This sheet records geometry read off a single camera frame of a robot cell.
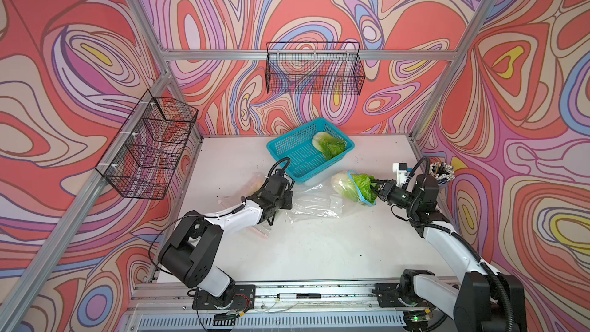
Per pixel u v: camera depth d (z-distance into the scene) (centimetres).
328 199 93
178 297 75
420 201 64
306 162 109
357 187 77
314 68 96
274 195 69
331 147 102
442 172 85
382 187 81
